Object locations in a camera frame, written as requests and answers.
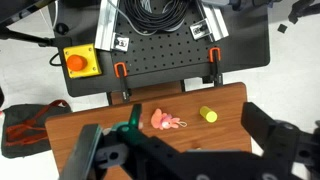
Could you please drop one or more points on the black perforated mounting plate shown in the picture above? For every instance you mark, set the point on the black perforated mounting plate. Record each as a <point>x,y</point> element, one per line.
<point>160,55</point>

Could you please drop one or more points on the yellow emergency stop box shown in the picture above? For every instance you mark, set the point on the yellow emergency stop box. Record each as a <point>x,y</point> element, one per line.
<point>81,61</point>

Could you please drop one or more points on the corn can with silver lid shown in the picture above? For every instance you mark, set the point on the corn can with silver lid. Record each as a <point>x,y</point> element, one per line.
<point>134,115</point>

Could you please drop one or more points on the yellow cylinder block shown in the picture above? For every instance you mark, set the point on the yellow cylinder block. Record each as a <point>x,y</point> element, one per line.
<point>208,114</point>

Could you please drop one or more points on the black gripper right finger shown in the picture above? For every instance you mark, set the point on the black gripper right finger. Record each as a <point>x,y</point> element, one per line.
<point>263,130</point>

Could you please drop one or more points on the orange black bar clamp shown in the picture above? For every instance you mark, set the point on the orange black bar clamp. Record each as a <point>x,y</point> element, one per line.
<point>215,63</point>
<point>121,76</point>

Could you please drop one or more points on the black tripod leg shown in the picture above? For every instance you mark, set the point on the black tripod leg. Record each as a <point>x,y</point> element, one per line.
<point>23,35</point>

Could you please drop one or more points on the black stand foot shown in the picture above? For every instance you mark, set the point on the black stand foot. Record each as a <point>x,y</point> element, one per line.
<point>301,10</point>

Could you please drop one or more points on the aluminium extrusion rail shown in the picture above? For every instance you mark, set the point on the aluminium extrusion rail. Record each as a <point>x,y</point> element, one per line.
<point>215,20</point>
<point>106,25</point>

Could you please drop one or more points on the silver corner bracket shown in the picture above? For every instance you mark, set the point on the silver corner bracket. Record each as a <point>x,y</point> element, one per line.
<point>120,42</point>
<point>200,29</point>

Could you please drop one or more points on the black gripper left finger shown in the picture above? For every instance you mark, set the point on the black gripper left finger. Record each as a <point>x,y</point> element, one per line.
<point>81,153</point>

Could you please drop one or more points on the pink plush doll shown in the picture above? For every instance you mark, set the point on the pink plush doll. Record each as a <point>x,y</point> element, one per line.
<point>163,120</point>

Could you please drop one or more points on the small black square piece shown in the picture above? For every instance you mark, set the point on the small black square piece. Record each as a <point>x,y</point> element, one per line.
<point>282,28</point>

